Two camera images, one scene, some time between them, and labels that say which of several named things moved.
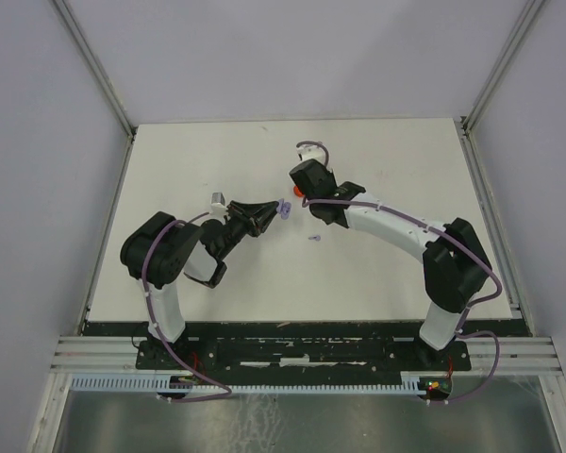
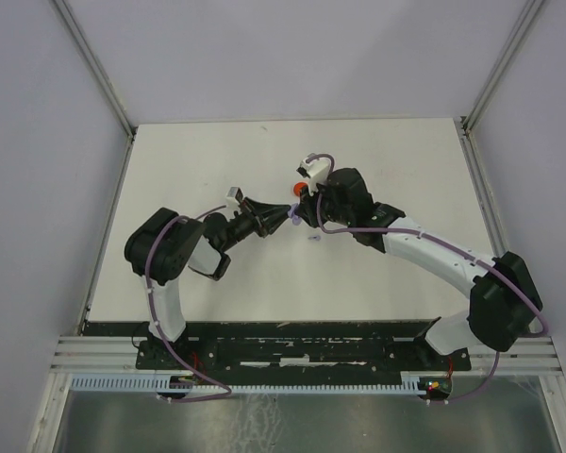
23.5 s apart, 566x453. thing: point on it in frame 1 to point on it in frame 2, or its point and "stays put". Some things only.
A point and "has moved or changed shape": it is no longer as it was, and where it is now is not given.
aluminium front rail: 101,355 stays put
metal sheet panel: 510,415 stays put
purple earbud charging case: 284,209 has moved or changed shape
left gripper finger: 259,223 to 274,222
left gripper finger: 261,209 stays put
